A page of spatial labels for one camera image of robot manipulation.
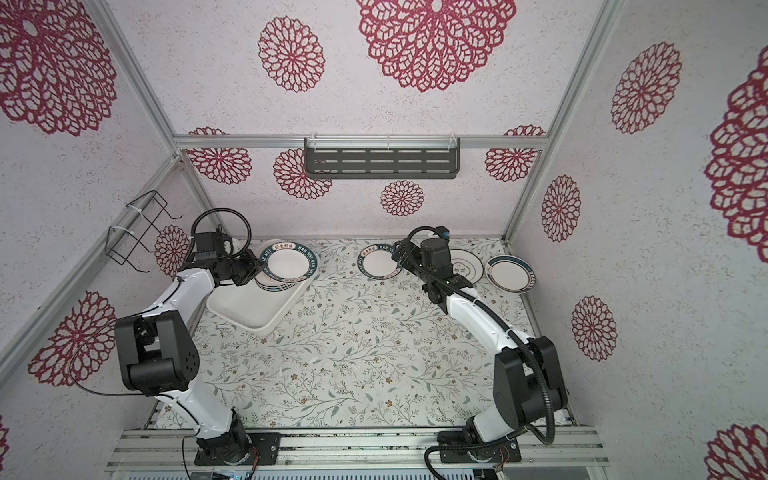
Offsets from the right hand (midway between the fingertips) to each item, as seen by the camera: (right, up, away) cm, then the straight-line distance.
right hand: (405, 245), depth 85 cm
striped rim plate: (+41, -9, +25) cm, 49 cm away
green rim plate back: (-9, -5, +25) cm, 27 cm away
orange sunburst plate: (-46, -12, +18) cm, 51 cm away
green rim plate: (-37, -5, +13) cm, 39 cm away
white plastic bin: (-50, -20, +15) cm, 56 cm away
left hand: (-43, -6, +8) cm, 44 cm away
